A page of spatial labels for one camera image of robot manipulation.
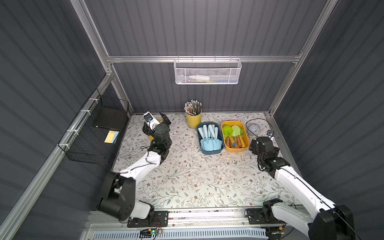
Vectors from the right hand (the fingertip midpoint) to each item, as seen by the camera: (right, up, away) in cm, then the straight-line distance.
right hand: (263, 144), depth 82 cm
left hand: (-60, +15, -3) cm, 62 cm away
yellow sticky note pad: (-81, +5, -7) cm, 82 cm away
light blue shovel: (-24, -1, +14) cm, 28 cm away
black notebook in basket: (-83, +14, -4) cm, 85 cm away
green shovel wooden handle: (-9, +6, +20) cm, 23 cm away
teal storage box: (-21, +2, +18) cm, 28 cm away
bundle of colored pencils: (-39, +23, +19) cm, 50 cm away
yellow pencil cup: (-39, +14, +22) cm, 47 cm away
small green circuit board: (-61, -41, -12) cm, 74 cm away
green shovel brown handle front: (-15, +7, +23) cm, 29 cm away
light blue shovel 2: (-32, 0, +14) cm, 35 cm away
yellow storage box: (-6, -1, +16) cm, 17 cm away
